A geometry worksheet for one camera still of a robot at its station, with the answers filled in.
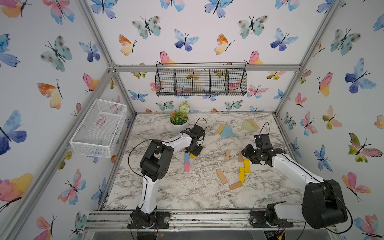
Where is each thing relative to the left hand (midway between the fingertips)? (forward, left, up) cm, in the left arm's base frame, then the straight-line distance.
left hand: (197, 149), depth 99 cm
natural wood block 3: (-18, -14, -1) cm, 23 cm away
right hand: (-7, -28, +9) cm, 30 cm away
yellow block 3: (-18, -26, 0) cm, 31 cm away
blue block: (-6, +7, 0) cm, 9 cm away
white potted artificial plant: (+13, +11, +15) cm, 23 cm away
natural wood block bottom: (-24, -21, -1) cm, 32 cm away
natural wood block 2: (-6, -27, 0) cm, 28 cm away
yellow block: (-6, +3, +2) cm, 7 cm away
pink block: (-12, +7, 0) cm, 14 cm away
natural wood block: (-3, -20, -1) cm, 20 cm away
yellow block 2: (-13, -30, +1) cm, 32 cm away
